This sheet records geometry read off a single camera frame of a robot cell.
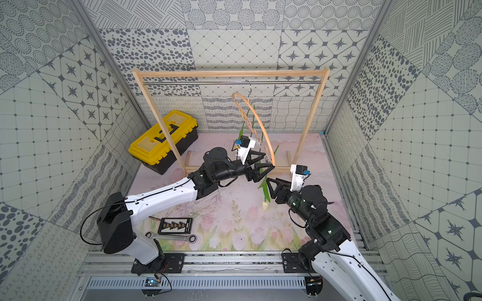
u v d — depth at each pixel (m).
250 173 0.60
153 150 0.90
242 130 1.24
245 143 0.59
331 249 0.47
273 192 0.62
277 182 0.62
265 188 0.76
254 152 0.67
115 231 0.41
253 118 0.61
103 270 0.73
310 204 0.48
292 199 0.58
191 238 0.80
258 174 0.60
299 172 0.59
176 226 0.83
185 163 1.02
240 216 0.88
